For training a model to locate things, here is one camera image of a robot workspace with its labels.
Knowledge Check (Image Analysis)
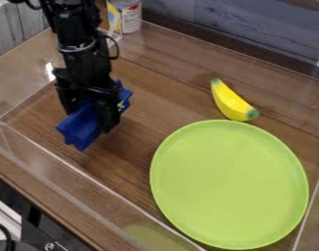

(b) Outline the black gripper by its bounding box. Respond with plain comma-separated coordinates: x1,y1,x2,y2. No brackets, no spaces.
53,45,121,133

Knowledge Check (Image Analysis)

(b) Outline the blue star-shaped block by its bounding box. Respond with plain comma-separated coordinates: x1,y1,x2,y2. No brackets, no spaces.
57,79,133,151

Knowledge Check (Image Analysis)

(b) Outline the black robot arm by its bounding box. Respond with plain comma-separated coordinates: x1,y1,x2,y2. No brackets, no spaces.
9,0,121,132

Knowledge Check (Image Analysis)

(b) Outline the green plate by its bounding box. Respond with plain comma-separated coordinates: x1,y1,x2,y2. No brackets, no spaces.
151,120,310,250

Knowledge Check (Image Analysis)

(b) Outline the white labelled can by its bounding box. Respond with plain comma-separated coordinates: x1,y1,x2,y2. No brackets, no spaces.
106,0,142,33

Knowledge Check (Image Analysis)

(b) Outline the yellow toy banana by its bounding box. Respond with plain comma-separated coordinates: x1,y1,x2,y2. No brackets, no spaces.
211,78,260,122

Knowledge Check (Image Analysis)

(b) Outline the clear acrylic enclosure wall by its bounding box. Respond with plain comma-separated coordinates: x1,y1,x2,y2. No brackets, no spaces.
0,24,319,251

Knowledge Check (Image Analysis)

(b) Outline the black cable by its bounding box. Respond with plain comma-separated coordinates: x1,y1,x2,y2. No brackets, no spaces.
0,222,17,251

